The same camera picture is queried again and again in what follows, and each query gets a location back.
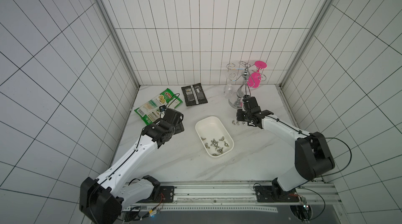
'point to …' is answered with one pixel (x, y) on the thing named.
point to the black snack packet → (194, 94)
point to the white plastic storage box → (214, 136)
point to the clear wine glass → (228, 90)
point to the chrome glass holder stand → (247, 75)
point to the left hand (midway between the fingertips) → (171, 128)
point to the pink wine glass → (254, 78)
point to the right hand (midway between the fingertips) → (233, 113)
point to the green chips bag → (149, 111)
